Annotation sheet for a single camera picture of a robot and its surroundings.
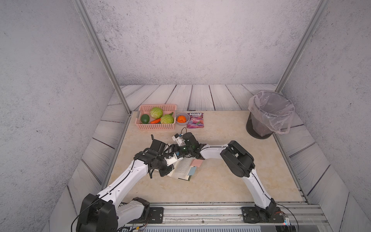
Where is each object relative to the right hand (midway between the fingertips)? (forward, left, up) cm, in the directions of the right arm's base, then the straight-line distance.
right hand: (166, 156), depth 88 cm
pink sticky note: (-6, -19, +5) cm, 20 cm away
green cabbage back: (+36, +12, +1) cm, 38 cm away
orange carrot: (+30, +12, -3) cm, 33 cm away
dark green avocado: (+32, +20, -2) cm, 38 cm away
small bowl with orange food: (+30, -8, 0) cm, 31 cm away
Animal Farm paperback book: (-8, -9, -1) cm, 12 cm away
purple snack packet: (+32, -18, -4) cm, 37 cm away
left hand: (-7, -5, +2) cm, 9 cm away
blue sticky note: (-10, -16, +3) cm, 19 cm away
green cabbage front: (+30, +2, +1) cm, 30 cm away
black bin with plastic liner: (+29, -69, +7) cm, 75 cm away
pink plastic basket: (+43, +22, -2) cm, 48 cm away
